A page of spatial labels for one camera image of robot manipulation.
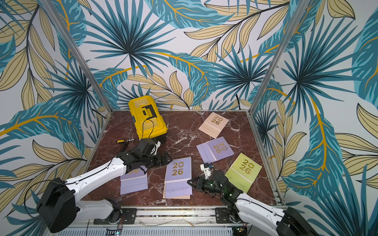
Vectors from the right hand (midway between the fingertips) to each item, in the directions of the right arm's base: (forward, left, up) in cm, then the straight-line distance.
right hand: (187, 183), depth 76 cm
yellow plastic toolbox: (+35, +23, +8) cm, 43 cm away
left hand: (+10, +11, +2) cm, 16 cm away
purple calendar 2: (+23, -19, -8) cm, 31 cm away
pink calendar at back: (+44, -21, -7) cm, 49 cm away
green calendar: (+8, -33, -8) cm, 35 cm away
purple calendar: (+6, +5, -1) cm, 8 cm away
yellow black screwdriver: (+31, +42, -6) cm, 53 cm away
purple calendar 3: (+4, +30, -7) cm, 31 cm away
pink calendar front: (-3, +5, -3) cm, 6 cm away
